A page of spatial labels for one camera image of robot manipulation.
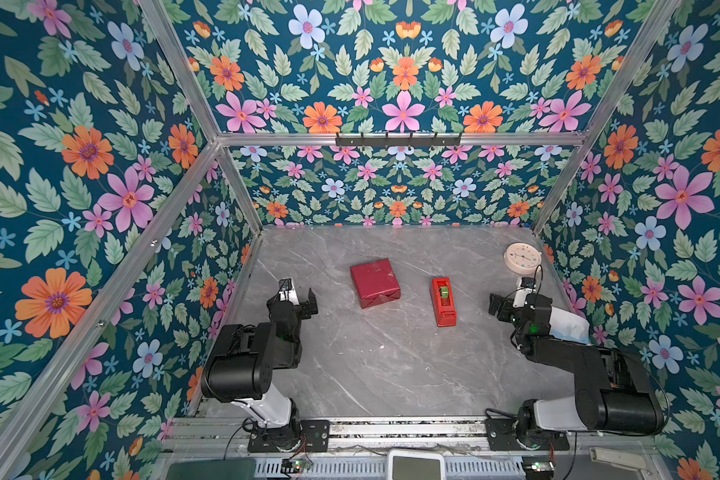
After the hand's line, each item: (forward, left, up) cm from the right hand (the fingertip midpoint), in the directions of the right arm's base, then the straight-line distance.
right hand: (507, 295), depth 93 cm
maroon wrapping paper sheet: (+8, +42, -3) cm, 43 cm away
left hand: (+2, +66, +5) cm, 67 cm away
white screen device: (-43, +32, -2) cm, 54 cm away
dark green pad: (-44, +74, -4) cm, 86 cm away
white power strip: (-43, -18, -4) cm, 46 cm away
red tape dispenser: (-1, +20, -1) cm, 20 cm away
